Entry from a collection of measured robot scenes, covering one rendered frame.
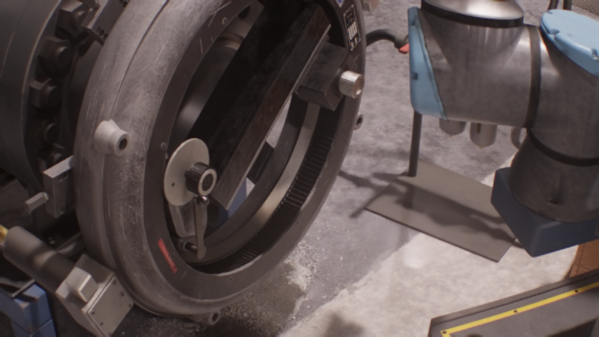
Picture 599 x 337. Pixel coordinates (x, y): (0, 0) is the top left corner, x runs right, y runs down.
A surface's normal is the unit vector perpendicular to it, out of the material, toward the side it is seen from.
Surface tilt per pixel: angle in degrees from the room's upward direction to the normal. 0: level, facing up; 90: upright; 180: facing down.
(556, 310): 0
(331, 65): 38
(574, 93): 80
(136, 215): 90
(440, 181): 0
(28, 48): 55
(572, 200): 70
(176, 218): 99
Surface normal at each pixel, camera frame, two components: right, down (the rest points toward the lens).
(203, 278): 0.82, 0.33
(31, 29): -0.40, -0.25
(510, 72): -0.07, 0.08
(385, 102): 0.03, -0.84
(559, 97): -0.11, 0.39
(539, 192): -0.64, 0.07
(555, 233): 0.30, 0.52
